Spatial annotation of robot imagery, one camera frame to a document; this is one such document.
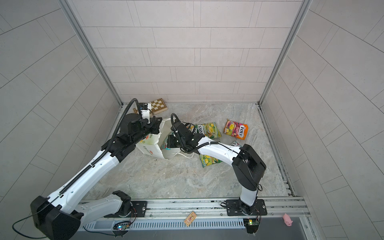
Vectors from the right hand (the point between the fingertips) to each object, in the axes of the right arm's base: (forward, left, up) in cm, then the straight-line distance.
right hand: (165, 142), depth 80 cm
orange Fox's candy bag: (+14, -43, -12) cm, 47 cm away
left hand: (+5, -2, +15) cm, 16 cm away
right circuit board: (-37, -40, -16) cm, 57 cm away
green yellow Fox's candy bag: (+14, -28, -12) cm, 34 cm away
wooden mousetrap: (-33, -12, -13) cm, 38 cm away
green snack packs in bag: (-2, +1, -1) cm, 2 cm away
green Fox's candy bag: (-6, -21, -11) cm, 25 cm away
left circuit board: (-35, +19, -11) cm, 41 cm away
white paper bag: (-5, +2, +8) cm, 10 cm away
